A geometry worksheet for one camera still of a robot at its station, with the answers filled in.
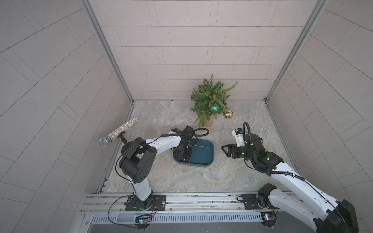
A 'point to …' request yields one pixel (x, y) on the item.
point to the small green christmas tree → (209, 100)
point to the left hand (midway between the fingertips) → (189, 157)
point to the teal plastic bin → (203, 154)
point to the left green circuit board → (142, 222)
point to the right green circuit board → (269, 219)
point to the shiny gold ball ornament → (228, 114)
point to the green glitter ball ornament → (214, 108)
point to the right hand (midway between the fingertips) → (224, 147)
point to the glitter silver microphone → (106, 141)
